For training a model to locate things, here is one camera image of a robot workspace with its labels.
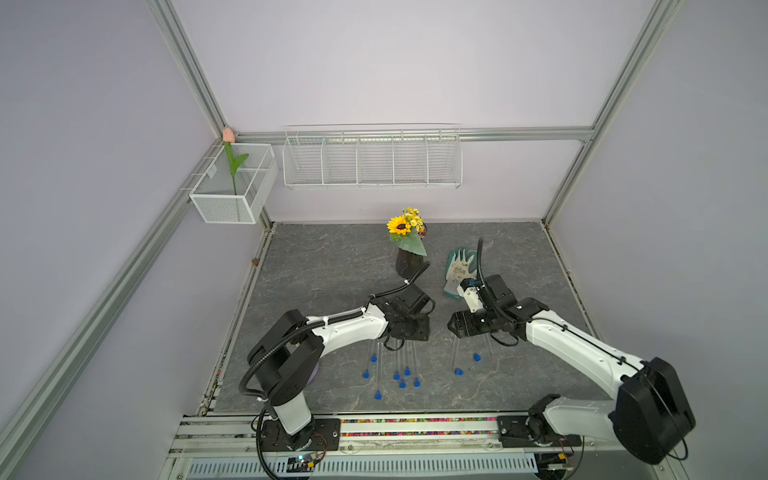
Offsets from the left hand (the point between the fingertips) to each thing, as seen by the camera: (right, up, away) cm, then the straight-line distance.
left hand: (423, 333), depth 85 cm
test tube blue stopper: (-14, -7, +1) cm, 16 cm away
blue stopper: (+10, -10, -2) cm, 14 cm away
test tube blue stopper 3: (-8, -11, -3) cm, 14 cm away
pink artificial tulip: (-57, +50, +4) cm, 76 cm away
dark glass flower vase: (-4, +19, +20) cm, 28 cm away
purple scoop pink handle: (-31, -11, -3) cm, 33 cm away
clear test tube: (-2, -11, -3) cm, 12 cm away
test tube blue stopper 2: (-13, -16, -5) cm, 21 cm away
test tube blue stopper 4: (-6, -13, -3) cm, 15 cm away
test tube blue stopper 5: (-5, -7, +1) cm, 9 cm away
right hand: (+10, +4, -1) cm, 11 cm away
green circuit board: (-32, -29, -13) cm, 45 cm away
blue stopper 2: (+16, -7, +1) cm, 18 cm away
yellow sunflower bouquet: (-4, +30, +1) cm, 30 cm away
